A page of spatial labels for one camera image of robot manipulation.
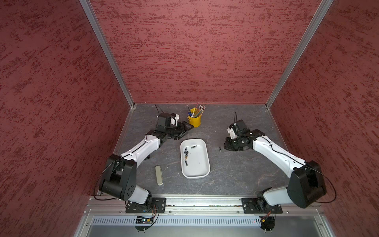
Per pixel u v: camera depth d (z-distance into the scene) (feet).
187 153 3.02
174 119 2.36
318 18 2.44
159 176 2.65
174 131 2.43
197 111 3.25
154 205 2.40
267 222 2.24
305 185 1.38
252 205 2.42
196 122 3.38
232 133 2.34
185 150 3.10
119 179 1.42
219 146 3.13
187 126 2.64
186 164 2.88
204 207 2.45
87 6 2.31
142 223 2.36
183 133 2.48
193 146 3.11
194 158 2.95
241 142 2.02
